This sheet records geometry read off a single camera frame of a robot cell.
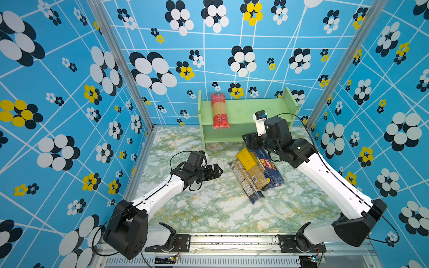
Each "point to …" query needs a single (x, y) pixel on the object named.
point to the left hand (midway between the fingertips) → (217, 172)
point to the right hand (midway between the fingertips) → (251, 134)
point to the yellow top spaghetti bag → (254, 167)
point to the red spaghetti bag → (220, 118)
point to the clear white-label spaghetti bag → (246, 181)
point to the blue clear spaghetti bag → (275, 179)
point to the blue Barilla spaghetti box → (266, 162)
